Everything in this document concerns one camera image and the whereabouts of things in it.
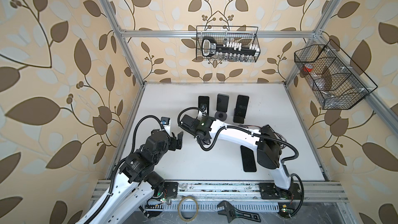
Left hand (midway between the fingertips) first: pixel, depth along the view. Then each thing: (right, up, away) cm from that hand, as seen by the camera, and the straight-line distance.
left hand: (175, 131), depth 72 cm
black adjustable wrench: (+26, -35, -4) cm, 44 cm away
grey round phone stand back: (+25, +4, +30) cm, 39 cm away
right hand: (+11, +1, +12) cm, 16 cm away
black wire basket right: (+77, +23, 0) cm, 81 cm away
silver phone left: (+14, +14, +21) cm, 29 cm away
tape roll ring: (+9, -40, -2) cm, 41 cm away
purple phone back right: (+36, +9, +23) cm, 44 cm away
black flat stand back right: (+37, +3, +28) cm, 46 cm away
